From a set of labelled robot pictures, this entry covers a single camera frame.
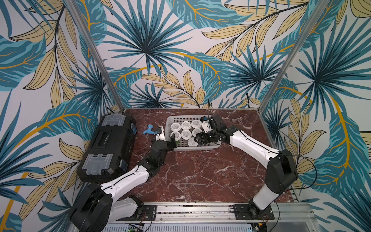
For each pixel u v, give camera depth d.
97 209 0.40
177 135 0.95
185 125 1.00
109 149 0.78
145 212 0.73
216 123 0.67
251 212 0.65
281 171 0.45
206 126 0.75
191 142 0.92
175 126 0.99
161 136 0.71
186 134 0.95
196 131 0.98
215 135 0.65
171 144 0.74
